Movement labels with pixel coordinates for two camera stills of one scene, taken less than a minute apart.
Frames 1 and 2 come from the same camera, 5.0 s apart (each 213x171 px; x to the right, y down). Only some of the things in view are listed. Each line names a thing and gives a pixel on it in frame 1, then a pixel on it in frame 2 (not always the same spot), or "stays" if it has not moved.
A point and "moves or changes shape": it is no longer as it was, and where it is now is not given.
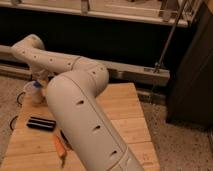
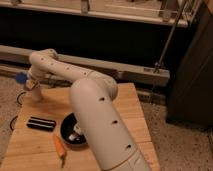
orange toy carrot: [61, 148] stays
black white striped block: [41, 123] stays
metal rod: [170, 37] stays
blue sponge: [37, 84] moves or changes shape
